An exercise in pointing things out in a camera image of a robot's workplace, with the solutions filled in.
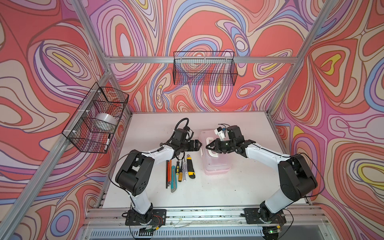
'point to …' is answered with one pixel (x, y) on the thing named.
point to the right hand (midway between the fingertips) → (208, 150)
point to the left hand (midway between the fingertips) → (198, 143)
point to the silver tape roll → (107, 119)
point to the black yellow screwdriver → (177, 171)
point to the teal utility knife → (173, 179)
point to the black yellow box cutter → (191, 174)
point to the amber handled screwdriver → (180, 178)
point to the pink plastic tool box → (215, 162)
